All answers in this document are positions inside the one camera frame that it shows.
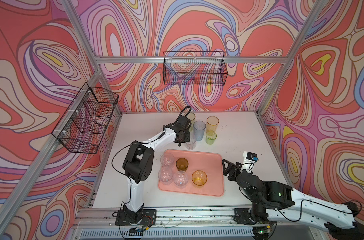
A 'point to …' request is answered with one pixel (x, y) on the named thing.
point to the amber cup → (199, 178)
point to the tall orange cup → (212, 123)
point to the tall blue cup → (199, 127)
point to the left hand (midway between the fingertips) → (187, 137)
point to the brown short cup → (182, 164)
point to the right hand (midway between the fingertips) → (228, 165)
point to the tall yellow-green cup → (192, 117)
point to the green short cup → (210, 137)
